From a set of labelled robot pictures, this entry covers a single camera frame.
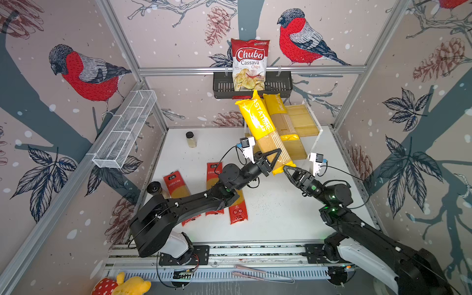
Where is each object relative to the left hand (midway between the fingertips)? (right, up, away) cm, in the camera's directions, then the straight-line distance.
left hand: (281, 153), depth 60 cm
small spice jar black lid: (-43, +4, +48) cm, 65 cm away
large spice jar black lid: (-53, -17, +21) cm, 60 cm away
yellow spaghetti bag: (+4, +10, +14) cm, 18 cm away
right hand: (0, -8, +4) cm, 8 cm away
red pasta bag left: (-47, -20, +32) cm, 60 cm away
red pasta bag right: (-15, -29, +23) cm, 40 cm away
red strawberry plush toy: (-61, -47, +2) cm, 77 cm away
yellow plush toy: (-51, -47, +3) cm, 70 cm away
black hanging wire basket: (+5, +36, +35) cm, 50 cm away
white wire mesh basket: (-64, 0, +10) cm, 65 cm away
